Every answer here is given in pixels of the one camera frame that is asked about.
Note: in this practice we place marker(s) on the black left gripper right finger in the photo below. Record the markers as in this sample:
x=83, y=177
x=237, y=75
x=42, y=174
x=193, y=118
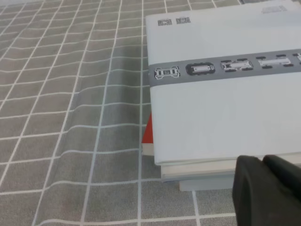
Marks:
x=287, y=173

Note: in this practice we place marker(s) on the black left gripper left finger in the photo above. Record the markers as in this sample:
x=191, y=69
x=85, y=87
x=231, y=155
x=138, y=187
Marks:
x=260, y=199

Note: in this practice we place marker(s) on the pale blue bottom book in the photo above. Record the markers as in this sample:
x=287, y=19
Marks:
x=207, y=183

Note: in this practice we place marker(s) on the white book with grey band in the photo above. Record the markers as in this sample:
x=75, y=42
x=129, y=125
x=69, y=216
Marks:
x=225, y=82

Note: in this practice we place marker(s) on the red covered book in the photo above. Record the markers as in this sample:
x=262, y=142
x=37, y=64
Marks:
x=147, y=140

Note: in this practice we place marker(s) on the grey checkered tablecloth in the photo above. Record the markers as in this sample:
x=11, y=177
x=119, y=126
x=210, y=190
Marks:
x=74, y=105

